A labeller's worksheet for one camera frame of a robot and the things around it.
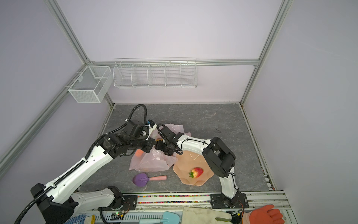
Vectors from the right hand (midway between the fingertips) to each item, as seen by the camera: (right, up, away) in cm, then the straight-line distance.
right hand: (156, 152), depth 86 cm
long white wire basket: (-1, +54, +12) cm, 56 cm away
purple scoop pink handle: (-7, -14, -6) cm, 17 cm away
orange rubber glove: (+57, -26, -18) cm, 65 cm away
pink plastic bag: (+2, +1, -18) cm, 18 cm away
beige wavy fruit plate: (+20, -5, +1) cm, 21 cm away
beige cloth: (+25, -27, -17) cm, 40 cm away
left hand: (+2, +8, -14) cm, 16 cm away
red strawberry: (+25, -10, -6) cm, 27 cm away
